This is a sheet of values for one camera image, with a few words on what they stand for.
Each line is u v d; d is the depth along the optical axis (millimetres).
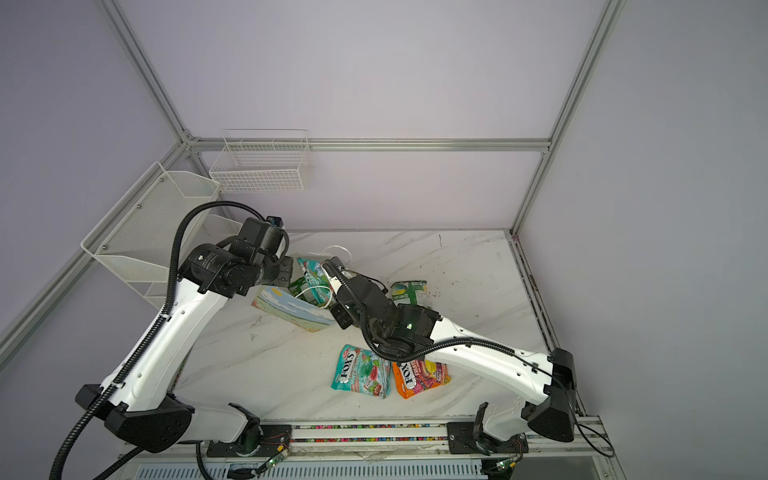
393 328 475
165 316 404
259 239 494
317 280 671
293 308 732
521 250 1218
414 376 815
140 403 380
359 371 818
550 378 401
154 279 688
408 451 730
